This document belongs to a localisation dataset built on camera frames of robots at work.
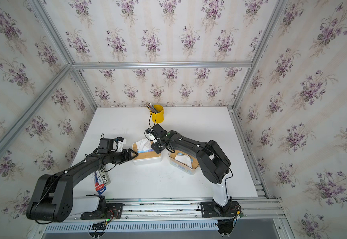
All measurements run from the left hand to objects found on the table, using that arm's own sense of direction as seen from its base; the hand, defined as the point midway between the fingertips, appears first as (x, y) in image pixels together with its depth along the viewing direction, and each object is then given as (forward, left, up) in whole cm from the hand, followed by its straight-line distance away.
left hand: (134, 156), depth 87 cm
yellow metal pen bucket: (+37, -13, -4) cm, 39 cm away
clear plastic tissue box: (-6, -27, 0) cm, 28 cm away
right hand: (+7, -14, +1) cm, 15 cm away
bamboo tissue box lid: (-5, -35, +2) cm, 35 cm away
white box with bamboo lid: (-1, -9, 0) cm, 9 cm away
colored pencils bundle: (+32, -8, +9) cm, 34 cm away
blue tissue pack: (+5, -5, +3) cm, 8 cm away
